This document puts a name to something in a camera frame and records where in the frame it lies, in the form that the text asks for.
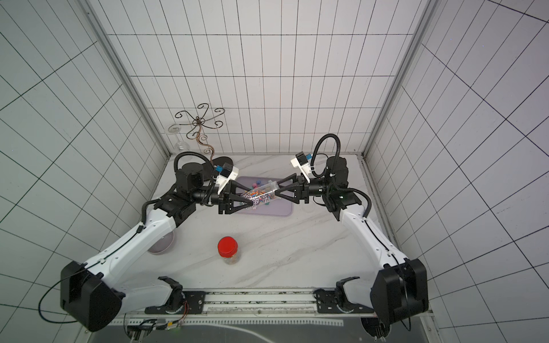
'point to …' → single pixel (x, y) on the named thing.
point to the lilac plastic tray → (277, 206)
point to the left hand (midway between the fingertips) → (248, 201)
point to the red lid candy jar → (228, 249)
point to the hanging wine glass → (180, 146)
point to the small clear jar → (261, 194)
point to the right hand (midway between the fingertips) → (277, 186)
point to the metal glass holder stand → (199, 121)
